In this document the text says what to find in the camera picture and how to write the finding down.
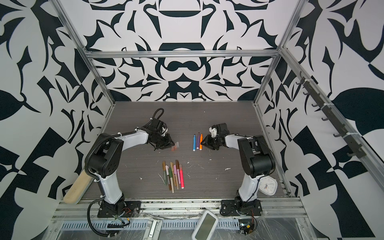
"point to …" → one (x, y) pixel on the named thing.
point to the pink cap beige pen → (175, 169)
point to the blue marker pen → (194, 143)
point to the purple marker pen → (198, 141)
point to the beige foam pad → (78, 188)
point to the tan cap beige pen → (173, 172)
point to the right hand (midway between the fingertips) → (203, 142)
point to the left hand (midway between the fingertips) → (175, 142)
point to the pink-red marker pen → (182, 176)
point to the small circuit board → (247, 226)
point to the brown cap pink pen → (178, 170)
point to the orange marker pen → (201, 139)
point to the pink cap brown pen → (167, 168)
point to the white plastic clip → (153, 229)
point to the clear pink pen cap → (173, 148)
